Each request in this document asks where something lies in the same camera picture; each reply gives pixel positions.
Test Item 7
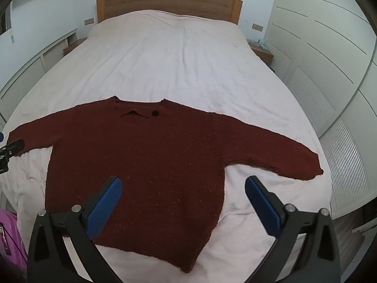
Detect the white bed duvet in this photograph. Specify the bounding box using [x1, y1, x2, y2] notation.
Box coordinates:
[0, 9, 332, 283]

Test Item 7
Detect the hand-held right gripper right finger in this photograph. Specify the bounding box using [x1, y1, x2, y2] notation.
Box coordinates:
[244, 175, 342, 283]

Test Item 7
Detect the white wardrobe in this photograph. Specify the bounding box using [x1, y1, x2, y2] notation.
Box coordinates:
[263, 0, 377, 233]

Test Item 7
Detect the window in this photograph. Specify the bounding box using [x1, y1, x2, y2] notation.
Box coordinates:
[0, 0, 15, 37]

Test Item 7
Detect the wooden headboard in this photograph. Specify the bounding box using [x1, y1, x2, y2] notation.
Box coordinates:
[96, 0, 244, 25]

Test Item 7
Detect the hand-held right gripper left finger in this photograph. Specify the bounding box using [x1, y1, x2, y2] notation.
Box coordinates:
[27, 176, 124, 283]

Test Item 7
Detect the dark red knit sweater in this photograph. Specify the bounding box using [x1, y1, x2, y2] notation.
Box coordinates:
[6, 96, 324, 274]

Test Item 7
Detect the pink bag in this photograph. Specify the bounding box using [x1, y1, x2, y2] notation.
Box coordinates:
[0, 209, 28, 267]

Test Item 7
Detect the wooden nightstand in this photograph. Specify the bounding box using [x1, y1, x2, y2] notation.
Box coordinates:
[63, 37, 88, 56]
[247, 40, 276, 67]

